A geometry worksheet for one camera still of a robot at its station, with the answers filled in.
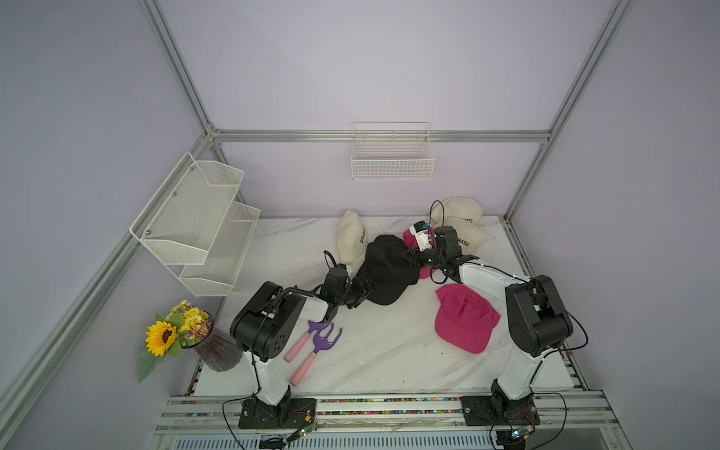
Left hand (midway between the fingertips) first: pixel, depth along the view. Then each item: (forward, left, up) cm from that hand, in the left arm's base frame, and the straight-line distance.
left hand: (375, 289), depth 95 cm
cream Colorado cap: (+21, +8, +3) cm, 22 cm away
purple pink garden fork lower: (-18, +17, -3) cm, 25 cm away
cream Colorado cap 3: (+22, -38, +2) cm, 44 cm away
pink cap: (+8, -11, +15) cm, 21 cm away
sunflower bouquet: (-22, +45, +22) cm, 55 cm away
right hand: (+9, -11, +7) cm, 16 cm away
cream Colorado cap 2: (+37, -35, +5) cm, 51 cm away
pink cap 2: (-11, -28, 0) cm, 30 cm away
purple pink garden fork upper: (-17, +24, -3) cm, 29 cm away
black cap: (+3, -4, +8) cm, 9 cm away
